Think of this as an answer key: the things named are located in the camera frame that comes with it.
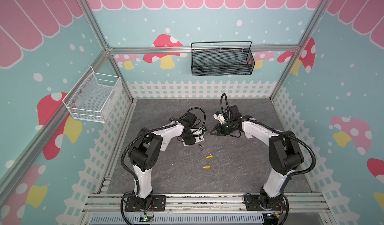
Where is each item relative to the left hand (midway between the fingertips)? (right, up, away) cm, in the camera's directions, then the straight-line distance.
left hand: (190, 139), depth 96 cm
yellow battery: (+10, -14, -10) cm, 20 cm away
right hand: (+13, +5, -7) cm, 16 cm away
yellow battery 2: (+12, -10, -6) cm, 16 cm away
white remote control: (+6, 0, 0) cm, 6 cm away
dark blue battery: (+7, -4, -2) cm, 8 cm away
